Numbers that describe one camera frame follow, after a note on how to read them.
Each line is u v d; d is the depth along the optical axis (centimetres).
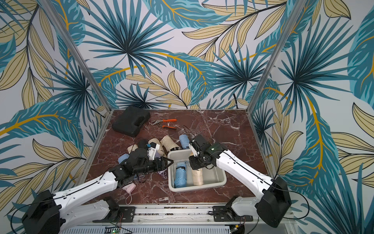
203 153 64
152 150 73
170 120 116
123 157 90
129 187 80
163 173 86
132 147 93
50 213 39
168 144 95
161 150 92
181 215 75
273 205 39
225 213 66
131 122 103
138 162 61
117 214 67
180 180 80
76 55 84
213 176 86
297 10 69
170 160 75
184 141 99
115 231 71
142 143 97
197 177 72
